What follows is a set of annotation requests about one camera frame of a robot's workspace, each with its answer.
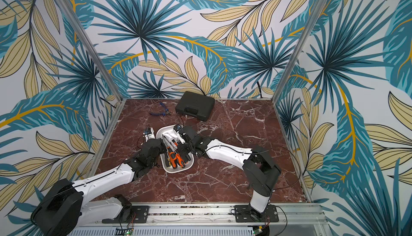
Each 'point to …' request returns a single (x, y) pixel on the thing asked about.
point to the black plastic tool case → (196, 104)
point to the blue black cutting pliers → (165, 113)
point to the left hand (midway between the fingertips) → (161, 140)
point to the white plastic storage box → (173, 140)
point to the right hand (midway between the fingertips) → (181, 142)
